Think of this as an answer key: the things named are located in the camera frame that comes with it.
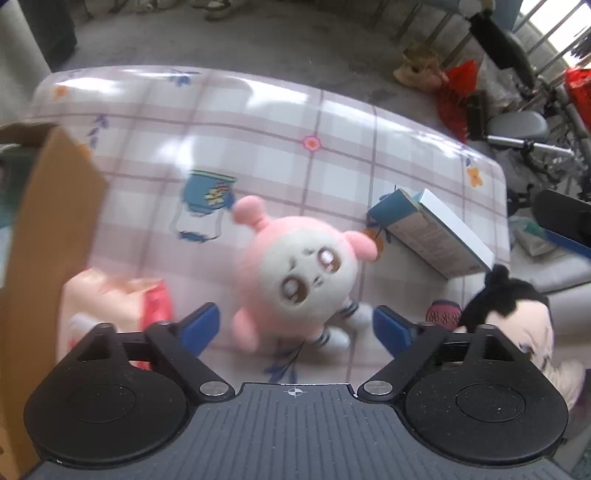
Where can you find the pink round plush toy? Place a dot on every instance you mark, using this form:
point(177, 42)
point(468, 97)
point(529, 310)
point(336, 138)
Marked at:
point(295, 267)

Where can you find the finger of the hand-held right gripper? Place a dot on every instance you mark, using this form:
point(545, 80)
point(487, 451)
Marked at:
point(563, 207)

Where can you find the red orange wipes pack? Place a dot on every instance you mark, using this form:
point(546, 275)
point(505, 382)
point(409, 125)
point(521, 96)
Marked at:
point(159, 302)

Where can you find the checked printed tablecloth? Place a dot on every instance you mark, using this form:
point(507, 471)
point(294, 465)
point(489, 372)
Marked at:
point(323, 152)

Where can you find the peach wet wipes pack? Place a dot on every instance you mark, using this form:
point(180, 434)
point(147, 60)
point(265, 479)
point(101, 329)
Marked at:
point(106, 295)

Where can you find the black-haired plush doll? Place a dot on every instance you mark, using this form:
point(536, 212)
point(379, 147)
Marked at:
point(508, 304)

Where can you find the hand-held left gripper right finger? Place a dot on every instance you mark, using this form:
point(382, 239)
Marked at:
point(392, 330)

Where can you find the bicycle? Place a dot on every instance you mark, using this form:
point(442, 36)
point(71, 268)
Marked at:
point(517, 124)

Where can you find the pink plush slippers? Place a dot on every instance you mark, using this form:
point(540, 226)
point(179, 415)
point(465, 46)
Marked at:
point(418, 69)

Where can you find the teal and white carton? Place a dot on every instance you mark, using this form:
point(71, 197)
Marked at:
point(429, 244)

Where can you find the red plastic bag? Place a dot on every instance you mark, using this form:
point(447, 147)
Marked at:
point(579, 92)
point(457, 92)

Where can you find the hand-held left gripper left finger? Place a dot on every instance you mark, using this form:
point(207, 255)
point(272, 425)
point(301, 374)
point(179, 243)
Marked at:
point(202, 328)

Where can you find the large brown cardboard box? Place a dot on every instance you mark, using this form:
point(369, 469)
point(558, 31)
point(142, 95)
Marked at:
point(41, 230)

